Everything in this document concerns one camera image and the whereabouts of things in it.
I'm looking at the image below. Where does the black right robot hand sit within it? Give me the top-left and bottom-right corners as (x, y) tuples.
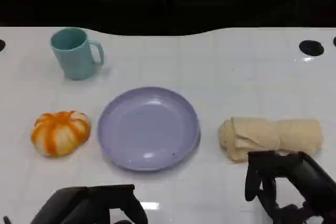
(245, 150), (336, 224)

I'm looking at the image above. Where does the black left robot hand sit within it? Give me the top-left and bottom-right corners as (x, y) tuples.
(30, 184), (148, 224)

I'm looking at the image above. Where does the beige towel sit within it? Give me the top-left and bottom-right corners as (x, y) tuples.
(218, 116), (323, 163)

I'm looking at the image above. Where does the orange and white bread roll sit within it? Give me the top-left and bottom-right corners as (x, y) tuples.
(30, 110), (91, 158)

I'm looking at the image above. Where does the lilac plate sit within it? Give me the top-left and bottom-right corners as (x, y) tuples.
(97, 86), (202, 173)

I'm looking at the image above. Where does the pale green mug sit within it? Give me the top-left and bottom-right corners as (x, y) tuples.
(50, 27), (105, 80)

